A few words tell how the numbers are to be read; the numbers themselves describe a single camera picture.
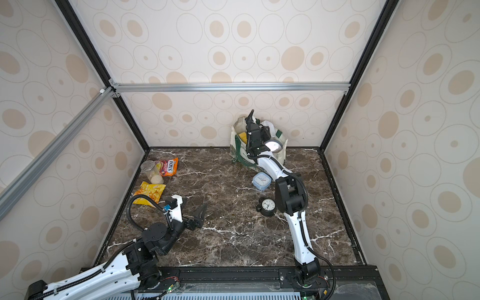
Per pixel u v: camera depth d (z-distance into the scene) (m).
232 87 0.92
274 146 0.98
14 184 0.53
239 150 1.02
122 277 0.53
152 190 0.97
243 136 0.98
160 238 0.52
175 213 0.61
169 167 1.06
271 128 0.99
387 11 0.69
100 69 0.83
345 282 0.73
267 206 0.90
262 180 1.01
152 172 1.03
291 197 0.61
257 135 0.77
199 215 0.62
